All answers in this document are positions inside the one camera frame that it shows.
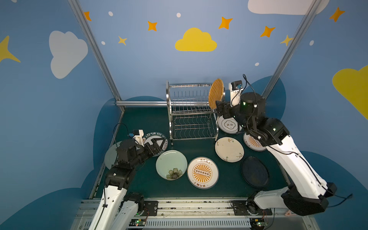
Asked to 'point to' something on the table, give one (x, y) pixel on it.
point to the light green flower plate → (171, 165)
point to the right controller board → (258, 224)
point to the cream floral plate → (229, 149)
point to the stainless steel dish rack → (190, 115)
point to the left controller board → (137, 222)
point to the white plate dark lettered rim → (150, 136)
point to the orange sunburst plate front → (202, 173)
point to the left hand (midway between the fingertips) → (163, 142)
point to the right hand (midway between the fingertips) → (229, 98)
